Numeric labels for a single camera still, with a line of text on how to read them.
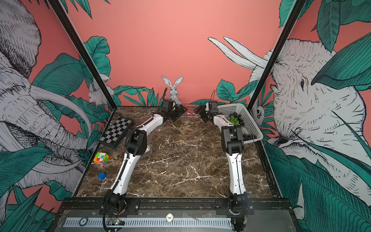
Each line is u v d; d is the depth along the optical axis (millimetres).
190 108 1143
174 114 970
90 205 748
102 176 819
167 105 885
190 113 1093
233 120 1074
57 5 688
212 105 903
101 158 859
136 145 672
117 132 1010
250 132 1010
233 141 651
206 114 978
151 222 701
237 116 1108
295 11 711
